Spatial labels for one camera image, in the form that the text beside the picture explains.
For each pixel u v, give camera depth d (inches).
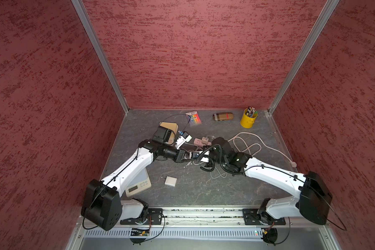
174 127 42.8
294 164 37.3
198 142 39.1
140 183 32.7
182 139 27.6
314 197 16.0
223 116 44.6
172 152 26.7
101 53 34.4
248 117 40.7
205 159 25.4
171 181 33.4
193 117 45.3
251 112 38.3
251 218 29.2
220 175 34.2
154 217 29.1
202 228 28.4
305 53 34.4
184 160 27.4
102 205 15.8
